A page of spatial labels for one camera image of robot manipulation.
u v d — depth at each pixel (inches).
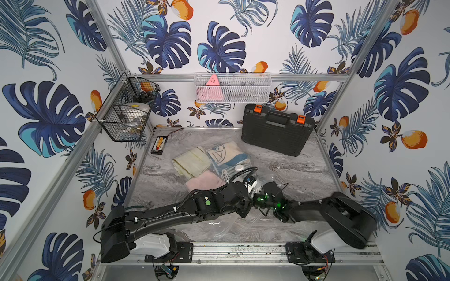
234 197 20.4
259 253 30.0
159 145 43.2
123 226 16.3
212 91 35.3
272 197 26.2
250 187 24.5
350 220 17.8
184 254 30.6
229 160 39.8
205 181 35.4
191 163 40.4
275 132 35.9
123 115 32.9
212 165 39.5
